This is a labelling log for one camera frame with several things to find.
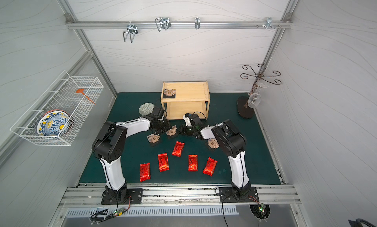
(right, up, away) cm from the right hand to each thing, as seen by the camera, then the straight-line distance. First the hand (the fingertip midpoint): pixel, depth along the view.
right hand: (177, 129), depth 98 cm
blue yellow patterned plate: (-49, +9, -36) cm, 61 cm away
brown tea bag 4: (+24, -8, -5) cm, 25 cm away
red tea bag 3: (-6, -19, -15) cm, 24 cm away
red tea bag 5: (+20, -18, -18) cm, 32 cm away
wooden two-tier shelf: (+10, +22, -5) cm, 24 cm away
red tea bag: (+2, -10, -9) cm, 14 cm away
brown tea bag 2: (-3, -2, 0) cm, 4 cm away
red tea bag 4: (+11, -17, -14) cm, 25 cm away
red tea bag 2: (-16, -21, -18) cm, 32 cm away
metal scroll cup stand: (+50, +16, +13) cm, 54 cm away
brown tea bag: (-16, -5, -2) cm, 17 cm away
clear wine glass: (+48, +20, -11) cm, 53 cm away
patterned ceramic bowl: (-24, +14, +10) cm, 30 cm away
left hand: (-4, +1, 0) cm, 4 cm away
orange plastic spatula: (-50, +24, -19) cm, 59 cm away
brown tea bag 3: (-4, +25, -5) cm, 26 cm away
